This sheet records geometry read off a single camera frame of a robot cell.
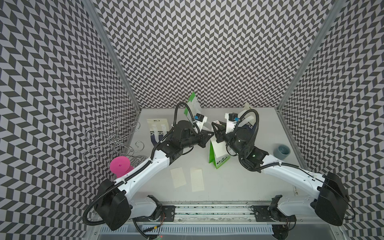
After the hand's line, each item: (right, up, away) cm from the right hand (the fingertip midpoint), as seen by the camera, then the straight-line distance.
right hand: (213, 125), depth 72 cm
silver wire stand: (-61, -8, +21) cm, 65 cm away
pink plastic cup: (-38, -16, -14) cm, 44 cm away
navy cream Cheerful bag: (-30, -2, +12) cm, 33 cm away
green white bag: (+2, -14, 0) cm, 14 cm away
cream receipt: (-9, -32, +12) cm, 35 cm away
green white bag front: (-11, +11, +23) cm, 28 cm away
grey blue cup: (+45, -17, +19) cm, 52 cm away
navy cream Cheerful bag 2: (+22, +2, +14) cm, 26 cm away
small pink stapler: (+2, +2, -2) cm, 3 cm away
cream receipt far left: (-19, -30, +12) cm, 38 cm away
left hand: (0, -5, 0) cm, 5 cm away
